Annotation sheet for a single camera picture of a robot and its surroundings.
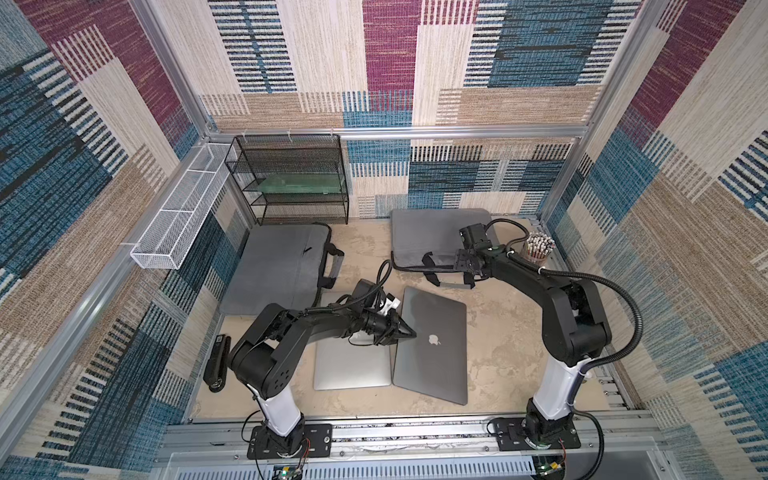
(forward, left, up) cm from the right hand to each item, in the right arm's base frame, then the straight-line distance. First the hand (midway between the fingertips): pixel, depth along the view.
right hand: (474, 265), depth 98 cm
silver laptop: (-28, +42, -9) cm, 51 cm away
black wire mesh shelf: (+31, +72, +22) cm, 81 cm away
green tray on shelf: (+18, +54, +20) cm, 60 cm away
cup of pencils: (-1, -16, +10) cm, 19 cm away
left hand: (-24, +20, -1) cm, 31 cm away
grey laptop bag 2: (+15, +14, -5) cm, 21 cm away
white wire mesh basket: (+2, +94, +12) cm, 95 cm away
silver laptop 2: (-29, +15, -6) cm, 33 cm away
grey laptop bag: (+3, +63, -2) cm, 63 cm away
